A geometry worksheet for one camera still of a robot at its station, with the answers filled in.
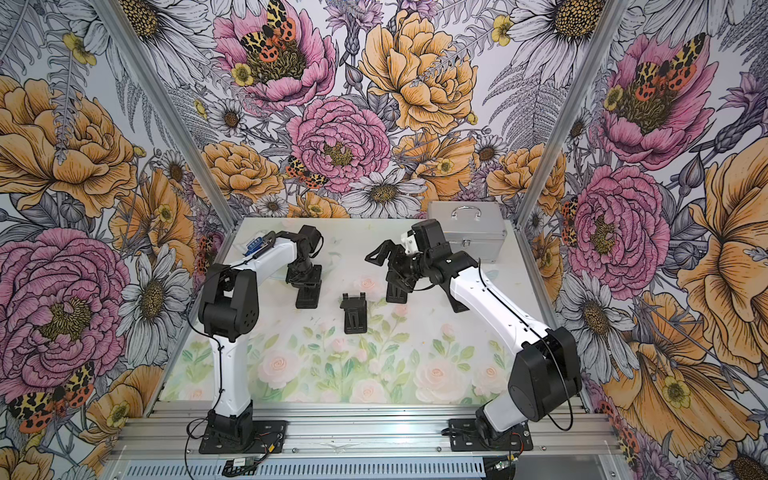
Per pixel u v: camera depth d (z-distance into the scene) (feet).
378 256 2.33
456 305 3.19
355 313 3.01
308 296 3.25
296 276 2.75
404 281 2.39
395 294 3.17
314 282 3.01
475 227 3.31
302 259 2.61
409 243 2.49
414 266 2.22
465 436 2.40
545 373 1.38
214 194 3.69
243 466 2.33
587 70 2.66
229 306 1.87
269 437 2.43
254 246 3.63
